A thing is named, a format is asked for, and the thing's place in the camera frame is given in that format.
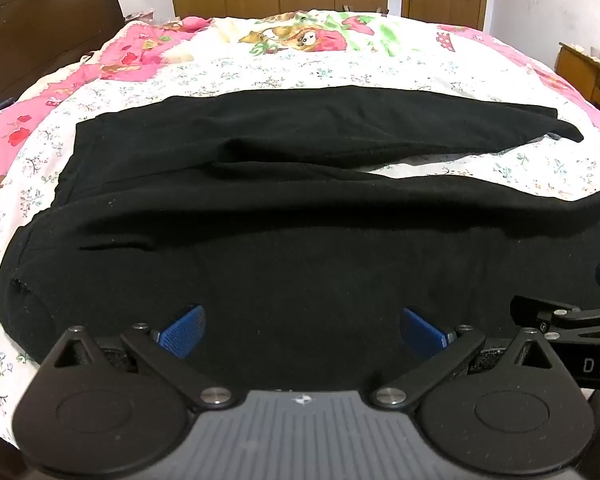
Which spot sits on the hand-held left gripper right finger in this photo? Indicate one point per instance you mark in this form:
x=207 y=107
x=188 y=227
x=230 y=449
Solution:
x=420 y=331

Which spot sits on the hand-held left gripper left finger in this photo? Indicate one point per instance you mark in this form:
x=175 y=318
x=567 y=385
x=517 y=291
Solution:
x=182 y=331

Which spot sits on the black pants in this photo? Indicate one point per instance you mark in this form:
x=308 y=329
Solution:
x=290 y=250

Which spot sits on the wooden side cabinet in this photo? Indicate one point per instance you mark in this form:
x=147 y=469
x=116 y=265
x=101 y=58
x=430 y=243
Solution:
x=580 y=72

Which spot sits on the white floral bed sheet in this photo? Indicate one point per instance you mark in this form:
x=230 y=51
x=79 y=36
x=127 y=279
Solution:
x=280 y=70

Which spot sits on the pink soft toy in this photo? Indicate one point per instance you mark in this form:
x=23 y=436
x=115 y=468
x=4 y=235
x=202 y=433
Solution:
x=196 y=21

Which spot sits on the pink cartoon quilt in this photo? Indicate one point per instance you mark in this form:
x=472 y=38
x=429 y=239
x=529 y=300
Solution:
x=305 y=35

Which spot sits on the dark wooden headboard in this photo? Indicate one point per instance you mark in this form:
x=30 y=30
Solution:
x=40 y=25

